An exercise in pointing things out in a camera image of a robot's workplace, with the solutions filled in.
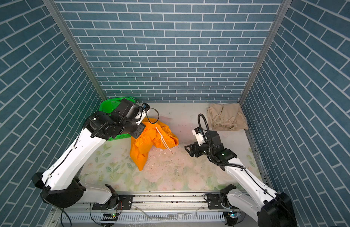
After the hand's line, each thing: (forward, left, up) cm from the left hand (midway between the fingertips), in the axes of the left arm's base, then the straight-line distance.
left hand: (142, 125), depth 68 cm
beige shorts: (+26, -54, -25) cm, 65 cm away
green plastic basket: (+39, +36, -26) cm, 59 cm away
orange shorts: (0, -6, -9) cm, 10 cm away
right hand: (-2, -24, -15) cm, 29 cm away
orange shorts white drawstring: (-2, -10, -13) cm, 16 cm away
